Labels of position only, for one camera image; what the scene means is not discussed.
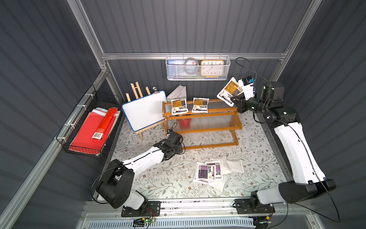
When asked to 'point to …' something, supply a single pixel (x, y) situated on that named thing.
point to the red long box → (105, 124)
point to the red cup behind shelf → (185, 123)
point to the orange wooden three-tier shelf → (217, 128)
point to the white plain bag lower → (218, 184)
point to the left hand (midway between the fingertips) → (180, 147)
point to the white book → (179, 93)
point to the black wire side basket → (93, 99)
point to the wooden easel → (134, 88)
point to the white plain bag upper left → (226, 167)
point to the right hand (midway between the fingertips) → (232, 98)
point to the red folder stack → (83, 141)
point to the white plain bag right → (236, 166)
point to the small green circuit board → (140, 222)
